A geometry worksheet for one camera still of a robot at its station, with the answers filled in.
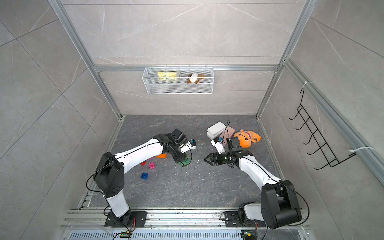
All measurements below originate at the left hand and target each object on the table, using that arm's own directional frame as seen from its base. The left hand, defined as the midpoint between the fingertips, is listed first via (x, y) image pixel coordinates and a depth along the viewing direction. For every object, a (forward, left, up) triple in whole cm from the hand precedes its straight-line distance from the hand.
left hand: (184, 153), depth 87 cm
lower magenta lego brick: (-3, +21, -8) cm, 23 cm away
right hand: (-4, -15, 0) cm, 15 cm away
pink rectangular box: (+22, -32, -10) cm, 40 cm away
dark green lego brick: (-3, 0, -6) cm, 7 cm away
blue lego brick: (-10, +24, -8) cm, 27 cm away
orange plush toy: (+11, -40, -1) cm, 41 cm away
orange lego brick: (-13, +8, +22) cm, 27 cm away
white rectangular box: (+22, -22, -5) cm, 31 cm away
